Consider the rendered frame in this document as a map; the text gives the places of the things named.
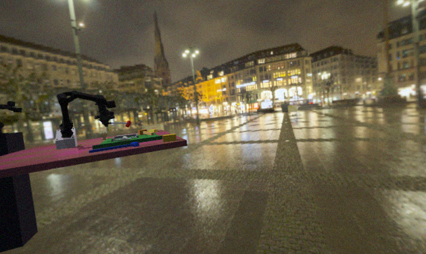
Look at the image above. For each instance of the green flat mat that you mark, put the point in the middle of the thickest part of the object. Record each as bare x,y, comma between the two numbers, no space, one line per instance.
109,140

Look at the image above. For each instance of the olive yellow block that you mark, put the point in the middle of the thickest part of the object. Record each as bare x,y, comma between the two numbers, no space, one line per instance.
169,137

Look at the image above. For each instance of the blue putter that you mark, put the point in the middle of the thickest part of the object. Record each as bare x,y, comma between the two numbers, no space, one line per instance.
134,144

